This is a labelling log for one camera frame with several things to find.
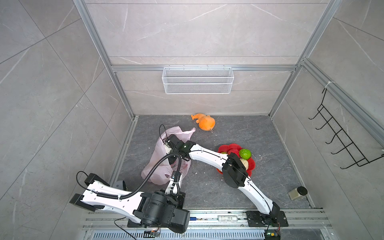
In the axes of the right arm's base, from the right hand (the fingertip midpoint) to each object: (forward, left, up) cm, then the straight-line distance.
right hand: (166, 155), depth 91 cm
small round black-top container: (-20, +20, +6) cm, 29 cm away
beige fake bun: (-7, -48, 0) cm, 49 cm away
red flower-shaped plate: (+4, -45, -2) cm, 45 cm away
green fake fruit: (-2, -49, +2) cm, 49 cm away
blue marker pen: (-34, -17, -5) cm, 38 cm away
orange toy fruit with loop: (+25, -27, +2) cm, 37 cm away
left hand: (-26, -13, +14) cm, 32 cm away
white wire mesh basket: (+44, -22, +24) cm, 55 cm away
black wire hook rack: (-7, -86, +26) cm, 90 cm away
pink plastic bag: (-19, -2, +21) cm, 28 cm away
